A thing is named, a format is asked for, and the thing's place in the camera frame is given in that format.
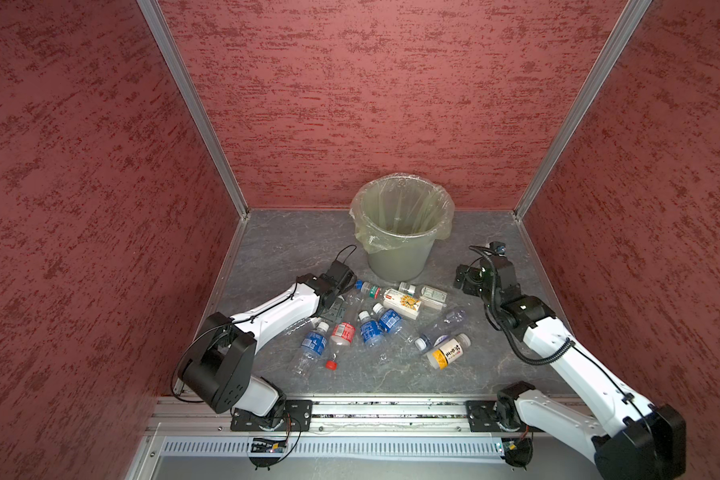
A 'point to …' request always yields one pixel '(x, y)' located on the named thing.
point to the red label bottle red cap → (344, 332)
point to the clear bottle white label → (430, 297)
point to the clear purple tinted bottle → (440, 332)
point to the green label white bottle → (400, 302)
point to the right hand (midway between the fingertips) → (468, 277)
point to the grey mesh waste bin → (409, 264)
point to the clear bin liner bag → (395, 210)
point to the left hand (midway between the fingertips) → (319, 311)
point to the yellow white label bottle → (449, 352)
